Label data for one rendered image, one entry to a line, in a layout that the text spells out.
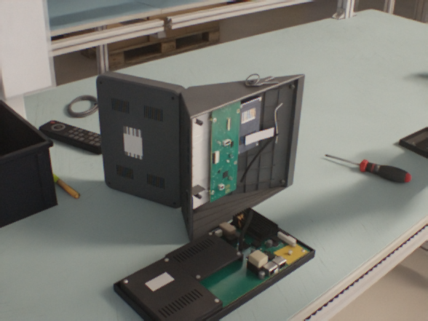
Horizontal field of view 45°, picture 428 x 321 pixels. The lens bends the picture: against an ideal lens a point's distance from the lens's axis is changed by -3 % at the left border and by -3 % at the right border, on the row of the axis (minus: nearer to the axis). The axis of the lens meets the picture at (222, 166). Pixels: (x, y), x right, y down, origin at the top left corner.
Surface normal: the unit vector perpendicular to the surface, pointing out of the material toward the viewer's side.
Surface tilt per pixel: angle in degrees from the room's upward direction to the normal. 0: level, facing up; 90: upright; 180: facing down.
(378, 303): 0
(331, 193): 0
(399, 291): 0
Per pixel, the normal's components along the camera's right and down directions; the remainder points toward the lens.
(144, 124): -0.43, 0.45
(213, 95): 0.03, -0.86
